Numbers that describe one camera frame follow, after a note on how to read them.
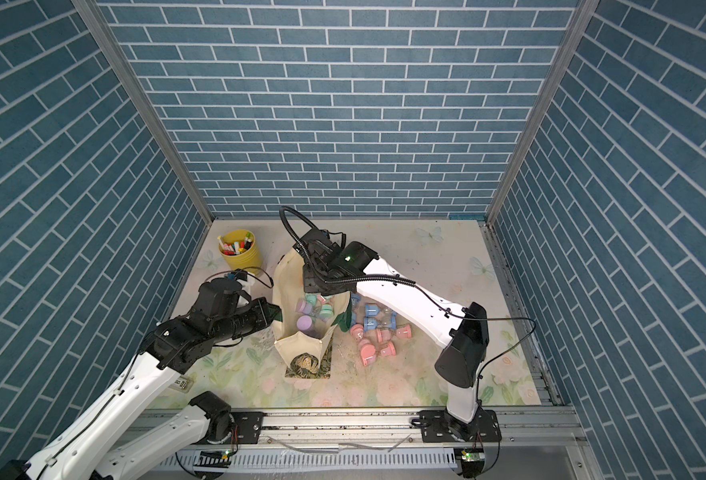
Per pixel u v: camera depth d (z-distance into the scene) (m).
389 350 0.84
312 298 0.96
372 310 0.94
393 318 0.90
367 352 0.81
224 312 0.55
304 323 0.82
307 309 0.88
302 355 0.79
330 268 0.52
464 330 0.44
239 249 0.94
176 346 0.47
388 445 0.72
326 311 0.88
